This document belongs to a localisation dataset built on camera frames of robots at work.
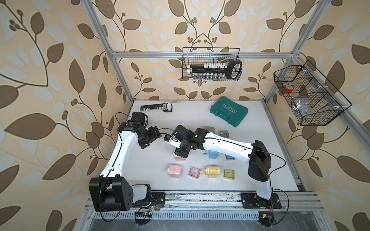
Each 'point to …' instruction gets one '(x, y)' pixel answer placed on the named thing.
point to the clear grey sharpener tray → (224, 133)
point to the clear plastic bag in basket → (302, 107)
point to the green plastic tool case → (229, 110)
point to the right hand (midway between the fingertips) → (179, 148)
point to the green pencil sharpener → (210, 129)
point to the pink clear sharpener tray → (194, 172)
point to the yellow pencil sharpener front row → (212, 172)
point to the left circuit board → (142, 218)
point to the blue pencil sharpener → (212, 154)
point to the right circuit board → (266, 218)
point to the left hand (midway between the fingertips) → (154, 136)
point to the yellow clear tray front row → (229, 174)
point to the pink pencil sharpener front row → (175, 171)
